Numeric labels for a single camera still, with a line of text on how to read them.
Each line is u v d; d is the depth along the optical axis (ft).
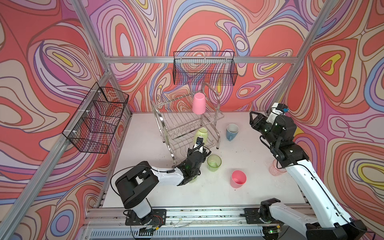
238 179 2.75
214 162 2.94
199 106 2.52
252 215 2.41
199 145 1.96
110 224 2.36
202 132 2.70
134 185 1.51
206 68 3.16
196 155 2.13
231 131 3.20
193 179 2.19
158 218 2.37
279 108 1.89
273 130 1.73
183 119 3.39
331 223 1.22
